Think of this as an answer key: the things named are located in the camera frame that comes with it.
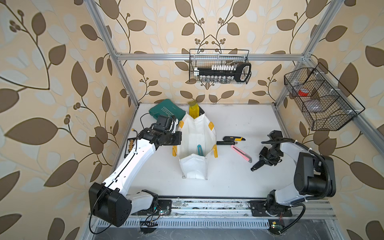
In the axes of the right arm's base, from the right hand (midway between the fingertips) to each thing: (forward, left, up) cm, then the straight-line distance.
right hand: (262, 160), depth 91 cm
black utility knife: (+13, +20, 0) cm, 24 cm away
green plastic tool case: (+41, +62, +7) cm, 74 cm away
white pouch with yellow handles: (+15, +39, +1) cm, 42 cm away
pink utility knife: (+1, +9, +1) cm, 9 cm away
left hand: (+6, +50, +21) cm, 54 cm away
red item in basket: (+24, -20, +31) cm, 44 cm away
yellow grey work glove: (+43, +41, +3) cm, 60 cm away
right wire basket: (+15, -26, +34) cm, 45 cm away
